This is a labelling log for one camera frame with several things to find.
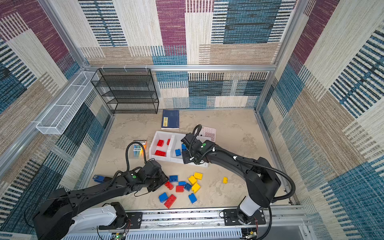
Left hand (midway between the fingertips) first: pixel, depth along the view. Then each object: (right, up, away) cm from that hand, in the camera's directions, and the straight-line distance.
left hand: (168, 179), depth 82 cm
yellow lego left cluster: (+13, -1, +2) cm, 13 cm away
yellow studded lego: (+16, +1, +4) cm, 17 cm away
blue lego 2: (-2, -8, -4) cm, 9 cm away
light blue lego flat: (+7, -3, +2) cm, 8 cm away
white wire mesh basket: (-51, +31, -13) cm, 61 cm away
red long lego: (-7, +12, +12) cm, 18 cm away
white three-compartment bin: (-2, +17, +9) cm, 19 cm away
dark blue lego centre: (+10, -5, 0) cm, 11 cm away
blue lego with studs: (+2, -1, +5) cm, 5 cm away
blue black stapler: (-37, 0, +1) cm, 37 cm away
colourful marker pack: (-21, +13, +14) cm, 29 cm away
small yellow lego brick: (+31, -1, +3) cm, 31 cm away
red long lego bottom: (+2, -10, -4) cm, 11 cm away
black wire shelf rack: (-34, +54, +28) cm, 70 cm away
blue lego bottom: (+13, -9, -3) cm, 16 cm away
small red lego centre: (+6, -6, +2) cm, 9 cm away
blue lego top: (+4, +12, +13) cm, 18 cm away
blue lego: (+7, +15, +14) cm, 22 cm away
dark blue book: (-4, +33, +31) cm, 46 cm away
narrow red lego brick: (-3, +18, +19) cm, 26 cm away
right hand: (+12, +11, +2) cm, 16 cm away
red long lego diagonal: (0, -4, +1) cm, 4 cm away
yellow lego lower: (+15, -4, 0) cm, 15 cm away
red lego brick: (-8, +17, +17) cm, 26 cm away
